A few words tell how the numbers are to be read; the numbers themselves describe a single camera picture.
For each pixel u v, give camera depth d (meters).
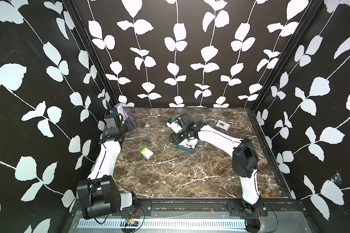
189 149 0.93
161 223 0.70
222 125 1.08
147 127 1.03
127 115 1.04
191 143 0.95
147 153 0.93
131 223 0.70
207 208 0.75
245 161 0.52
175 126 0.79
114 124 0.62
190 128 0.67
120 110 0.98
